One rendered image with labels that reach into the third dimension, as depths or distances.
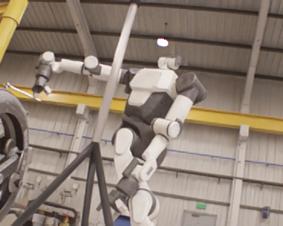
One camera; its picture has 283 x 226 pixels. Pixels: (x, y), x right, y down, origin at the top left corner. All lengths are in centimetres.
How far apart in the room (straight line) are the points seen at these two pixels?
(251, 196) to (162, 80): 1093
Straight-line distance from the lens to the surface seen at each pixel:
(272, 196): 1267
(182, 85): 178
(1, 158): 195
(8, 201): 202
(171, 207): 1238
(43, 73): 208
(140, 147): 177
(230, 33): 1217
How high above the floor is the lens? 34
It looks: 23 degrees up
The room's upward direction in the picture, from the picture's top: 12 degrees clockwise
